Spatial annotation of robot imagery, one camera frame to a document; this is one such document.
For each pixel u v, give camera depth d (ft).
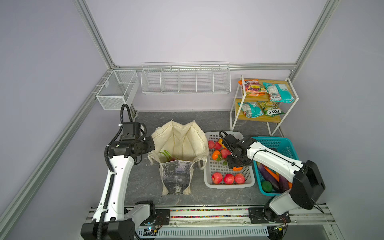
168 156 2.79
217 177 2.65
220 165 2.99
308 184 1.40
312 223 2.37
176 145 3.22
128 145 1.58
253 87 2.70
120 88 3.41
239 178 2.64
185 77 3.27
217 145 3.07
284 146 3.07
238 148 1.95
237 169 2.59
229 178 2.64
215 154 2.92
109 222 1.20
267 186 2.54
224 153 2.82
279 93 2.63
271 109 3.16
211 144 3.06
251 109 3.16
